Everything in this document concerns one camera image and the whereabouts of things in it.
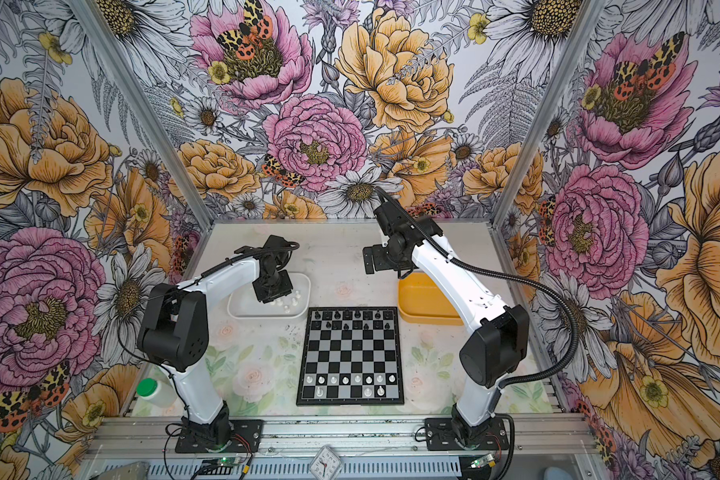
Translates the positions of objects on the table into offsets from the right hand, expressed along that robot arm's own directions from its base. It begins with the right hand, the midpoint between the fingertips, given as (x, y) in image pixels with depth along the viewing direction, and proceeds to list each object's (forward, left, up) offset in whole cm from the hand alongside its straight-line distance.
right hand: (387, 272), depth 81 cm
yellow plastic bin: (+5, -12, -23) cm, 26 cm away
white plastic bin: (+2, +29, -19) cm, 34 cm away
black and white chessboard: (-15, +10, -19) cm, 26 cm away
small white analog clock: (-40, +16, -19) cm, 47 cm away
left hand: (+1, +32, -15) cm, 36 cm away
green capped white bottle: (-25, +57, -12) cm, 63 cm away
